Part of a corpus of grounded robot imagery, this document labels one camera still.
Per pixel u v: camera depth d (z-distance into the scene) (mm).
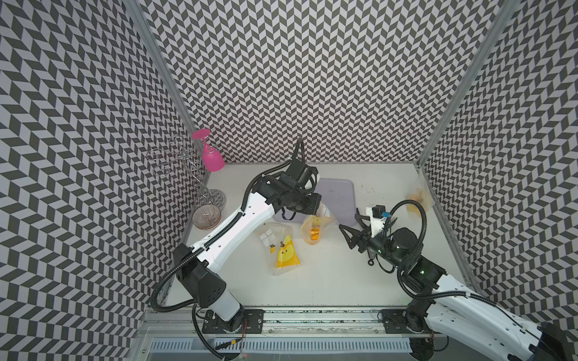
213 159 944
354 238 640
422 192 926
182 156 1031
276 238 855
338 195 1053
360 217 727
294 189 542
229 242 429
